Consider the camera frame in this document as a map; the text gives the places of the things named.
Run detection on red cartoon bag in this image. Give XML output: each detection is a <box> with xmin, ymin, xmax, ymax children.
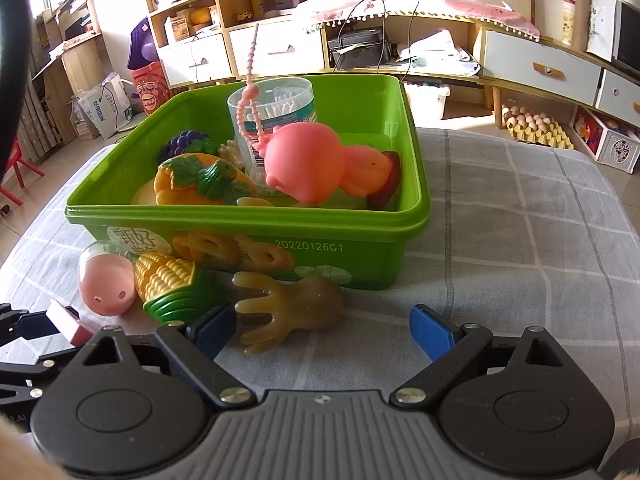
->
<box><xmin>130</xmin><ymin>61</ymin><xmax>172</xmax><ymax>116</ymax></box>

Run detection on black white microwave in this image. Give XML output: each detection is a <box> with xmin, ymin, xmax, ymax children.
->
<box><xmin>587</xmin><ymin>0</ymin><xmax>640</xmax><ymax>78</ymax></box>

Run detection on wooden white tv cabinet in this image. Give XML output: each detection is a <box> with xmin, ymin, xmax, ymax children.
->
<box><xmin>145</xmin><ymin>0</ymin><xmax>639</xmax><ymax>125</ymax></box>

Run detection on pink toy block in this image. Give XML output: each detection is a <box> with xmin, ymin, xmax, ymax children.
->
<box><xmin>46</xmin><ymin>299</ymin><xmax>100</xmax><ymax>347</ymax></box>

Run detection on pink fringed cloth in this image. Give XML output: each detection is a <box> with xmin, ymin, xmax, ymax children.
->
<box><xmin>292</xmin><ymin>0</ymin><xmax>540</xmax><ymax>42</ymax></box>

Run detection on clear cotton swab jar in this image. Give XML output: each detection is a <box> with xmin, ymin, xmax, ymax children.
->
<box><xmin>227</xmin><ymin>77</ymin><xmax>317</xmax><ymax>194</ymax></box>

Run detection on pink rubber pig toy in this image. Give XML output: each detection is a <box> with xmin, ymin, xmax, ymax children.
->
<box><xmin>236</xmin><ymin>39</ymin><xmax>395</xmax><ymax>206</ymax></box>

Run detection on black device on shelf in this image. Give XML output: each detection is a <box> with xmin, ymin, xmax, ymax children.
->
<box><xmin>328</xmin><ymin>27</ymin><xmax>390</xmax><ymax>70</ymax></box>

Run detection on white red carton box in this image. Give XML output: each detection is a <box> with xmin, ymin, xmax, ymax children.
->
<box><xmin>570</xmin><ymin>106</ymin><xmax>639</xmax><ymax>174</ymax></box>

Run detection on egg tray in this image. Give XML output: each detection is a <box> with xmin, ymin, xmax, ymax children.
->
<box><xmin>501</xmin><ymin>105</ymin><xmax>575</xmax><ymax>150</ymax></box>

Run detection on purple toy grapes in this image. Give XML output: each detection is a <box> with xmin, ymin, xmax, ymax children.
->
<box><xmin>158</xmin><ymin>130</ymin><xmax>218</xmax><ymax>164</ymax></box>

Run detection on pink clear capsule ball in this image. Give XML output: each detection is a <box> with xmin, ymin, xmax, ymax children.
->
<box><xmin>78</xmin><ymin>240</ymin><xmax>137</xmax><ymax>318</ymax></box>

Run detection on green plastic cookie bin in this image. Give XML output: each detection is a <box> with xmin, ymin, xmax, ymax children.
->
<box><xmin>65</xmin><ymin>74</ymin><xmax>431</xmax><ymax>290</ymax></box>

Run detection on yellow green toy corn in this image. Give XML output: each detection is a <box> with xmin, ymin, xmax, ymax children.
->
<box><xmin>134</xmin><ymin>252</ymin><xmax>227</xmax><ymax>324</ymax></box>

